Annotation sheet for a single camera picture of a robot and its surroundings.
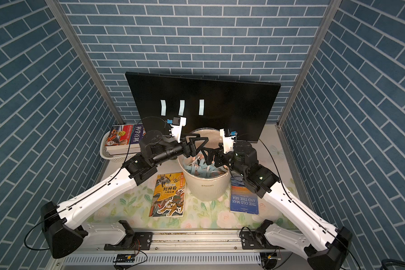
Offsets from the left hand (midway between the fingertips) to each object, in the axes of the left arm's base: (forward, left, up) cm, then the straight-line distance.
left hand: (208, 139), depth 62 cm
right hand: (+1, -2, -6) cm, 6 cm away
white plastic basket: (+13, +52, -33) cm, 62 cm away
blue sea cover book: (-9, -18, -37) cm, 42 cm away
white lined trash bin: (-11, +3, -18) cm, 21 cm away
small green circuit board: (-33, +36, -42) cm, 64 cm away
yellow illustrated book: (-7, +20, -38) cm, 43 cm away
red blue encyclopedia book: (+22, +49, -27) cm, 60 cm away
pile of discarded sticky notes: (+4, +5, -26) cm, 27 cm away
